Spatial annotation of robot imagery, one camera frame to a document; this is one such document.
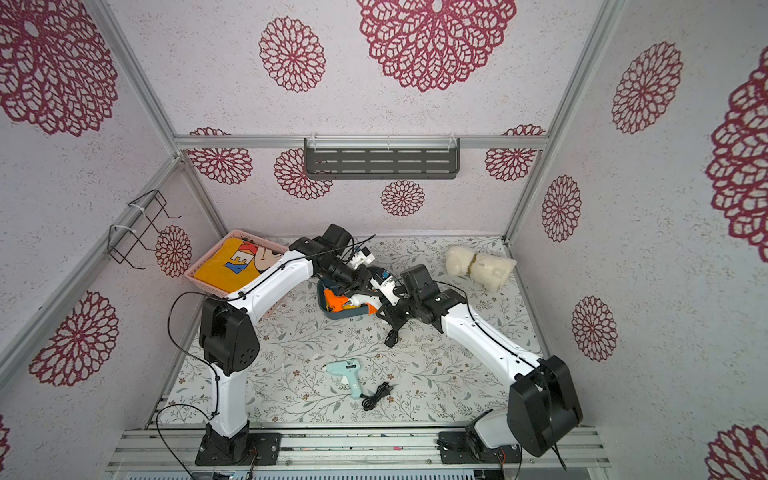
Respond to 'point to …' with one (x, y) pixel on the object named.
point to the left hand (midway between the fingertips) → (377, 295)
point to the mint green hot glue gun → (351, 368)
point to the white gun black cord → (393, 336)
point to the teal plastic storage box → (348, 312)
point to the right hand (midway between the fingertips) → (380, 306)
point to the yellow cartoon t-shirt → (234, 263)
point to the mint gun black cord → (383, 390)
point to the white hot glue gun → (360, 300)
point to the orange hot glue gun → (334, 302)
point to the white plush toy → (486, 270)
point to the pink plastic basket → (236, 234)
